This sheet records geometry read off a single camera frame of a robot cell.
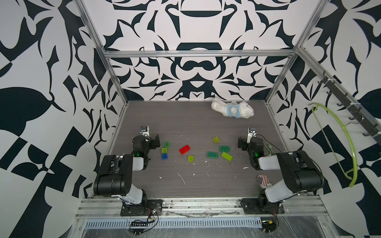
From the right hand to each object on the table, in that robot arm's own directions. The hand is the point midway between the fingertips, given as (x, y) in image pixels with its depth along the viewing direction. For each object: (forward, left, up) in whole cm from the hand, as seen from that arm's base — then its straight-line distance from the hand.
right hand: (249, 135), depth 95 cm
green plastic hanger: (-30, -26, +20) cm, 45 cm away
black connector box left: (-46, +62, -7) cm, 78 cm away
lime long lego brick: (-12, +15, -4) cm, 20 cm away
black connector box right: (-46, +1, -6) cm, 47 cm away
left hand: (+1, +63, +3) cm, 63 cm away
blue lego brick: (-13, +53, -3) cm, 54 cm away
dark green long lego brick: (-11, +24, -3) cm, 27 cm away
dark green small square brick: (-5, +52, -2) cm, 52 cm away
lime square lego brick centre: (-14, +37, -3) cm, 40 cm away
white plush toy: (+15, +9, +7) cm, 19 cm away
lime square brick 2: (-1, +21, -3) cm, 21 cm away
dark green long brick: (-7, +15, -4) cm, 17 cm away
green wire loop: (-6, -13, -6) cm, 15 cm away
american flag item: (-27, -1, -2) cm, 27 cm away
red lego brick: (-8, +41, -3) cm, 42 cm away
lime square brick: (-8, +54, -3) cm, 54 cm away
